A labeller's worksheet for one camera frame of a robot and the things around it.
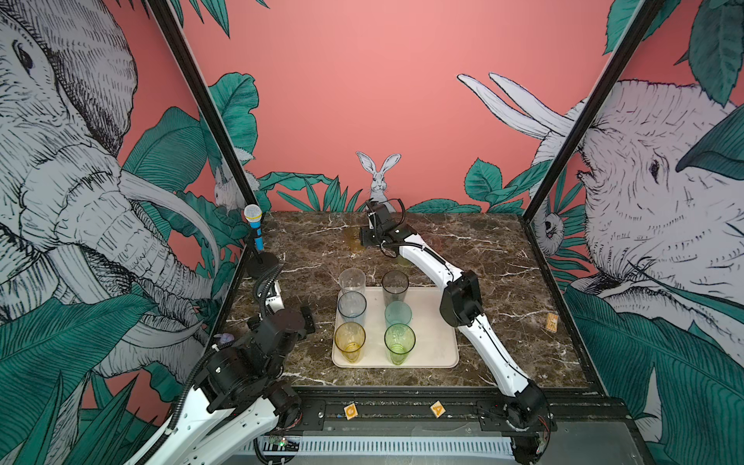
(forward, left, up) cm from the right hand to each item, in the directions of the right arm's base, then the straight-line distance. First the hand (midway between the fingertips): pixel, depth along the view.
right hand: (360, 229), depth 101 cm
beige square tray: (-36, -24, -13) cm, 46 cm away
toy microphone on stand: (-9, +36, -8) cm, 38 cm away
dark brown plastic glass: (-25, -11, +3) cm, 28 cm away
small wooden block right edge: (-29, -62, -12) cm, 70 cm away
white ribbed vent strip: (-62, -11, -12) cm, 64 cm away
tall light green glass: (-39, -13, -1) cm, 41 cm away
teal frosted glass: (-28, -13, -8) cm, 32 cm away
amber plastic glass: (-38, +1, -4) cm, 38 cm away
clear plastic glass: (-12, +3, -14) cm, 19 cm away
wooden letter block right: (-54, -23, -11) cm, 60 cm away
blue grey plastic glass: (-30, +1, 0) cm, 30 cm away
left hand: (-36, +13, +12) cm, 40 cm away
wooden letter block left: (-55, 0, -11) cm, 56 cm away
